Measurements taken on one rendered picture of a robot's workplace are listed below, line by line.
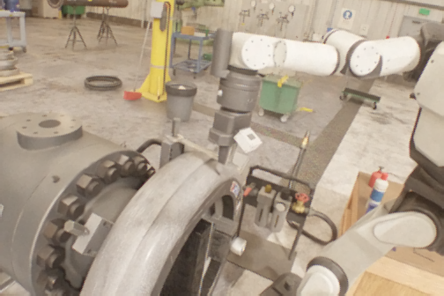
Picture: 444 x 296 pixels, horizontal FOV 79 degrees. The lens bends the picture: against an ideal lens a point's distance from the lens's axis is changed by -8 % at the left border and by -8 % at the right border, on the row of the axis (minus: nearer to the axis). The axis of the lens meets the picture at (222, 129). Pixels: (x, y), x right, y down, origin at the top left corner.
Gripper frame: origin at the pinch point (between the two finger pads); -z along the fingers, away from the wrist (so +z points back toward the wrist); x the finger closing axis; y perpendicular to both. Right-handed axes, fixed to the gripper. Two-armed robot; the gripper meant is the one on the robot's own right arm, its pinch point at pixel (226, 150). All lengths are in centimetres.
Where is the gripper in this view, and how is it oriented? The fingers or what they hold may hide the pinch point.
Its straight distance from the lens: 67.3
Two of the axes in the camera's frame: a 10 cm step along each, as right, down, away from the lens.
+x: 5.9, -1.6, 7.9
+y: -7.9, -3.2, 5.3
